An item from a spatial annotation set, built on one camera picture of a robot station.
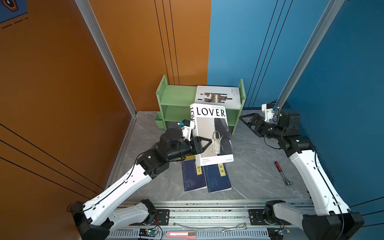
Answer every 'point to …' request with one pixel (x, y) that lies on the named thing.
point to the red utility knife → (187, 234)
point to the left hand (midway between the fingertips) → (210, 141)
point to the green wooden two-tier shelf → (173, 105)
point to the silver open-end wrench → (231, 229)
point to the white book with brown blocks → (228, 97)
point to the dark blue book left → (193, 176)
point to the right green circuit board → (277, 233)
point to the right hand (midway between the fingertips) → (241, 121)
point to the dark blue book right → (217, 178)
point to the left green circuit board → (145, 232)
